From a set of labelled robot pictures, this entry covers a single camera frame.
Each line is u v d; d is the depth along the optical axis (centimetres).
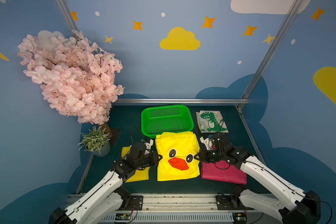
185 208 75
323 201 40
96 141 81
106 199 58
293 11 71
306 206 39
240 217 73
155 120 111
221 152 59
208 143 68
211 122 108
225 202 75
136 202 75
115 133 103
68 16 72
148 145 72
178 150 78
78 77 54
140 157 60
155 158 66
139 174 83
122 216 72
